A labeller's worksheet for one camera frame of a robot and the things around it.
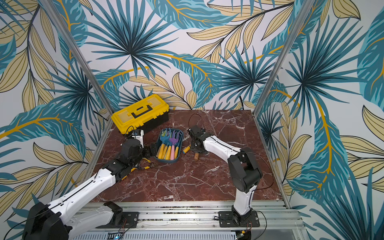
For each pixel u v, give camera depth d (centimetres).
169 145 96
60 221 39
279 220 76
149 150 72
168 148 95
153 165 91
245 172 48
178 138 99
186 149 97
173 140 97
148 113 96
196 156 89
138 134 70
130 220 72
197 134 72
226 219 73
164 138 98
